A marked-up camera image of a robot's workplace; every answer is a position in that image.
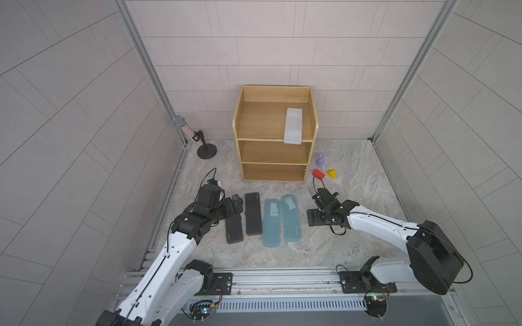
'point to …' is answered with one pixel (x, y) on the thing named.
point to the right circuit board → (376, 305)
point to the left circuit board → (200, 310)
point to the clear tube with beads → (180, 120)
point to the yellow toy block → (332, 173)
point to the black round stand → (204, 151)
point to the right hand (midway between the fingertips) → (315, 217)
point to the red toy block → (318, 174)
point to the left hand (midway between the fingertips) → (238, 201)
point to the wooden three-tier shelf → (259, 122)
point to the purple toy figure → (320, 160)
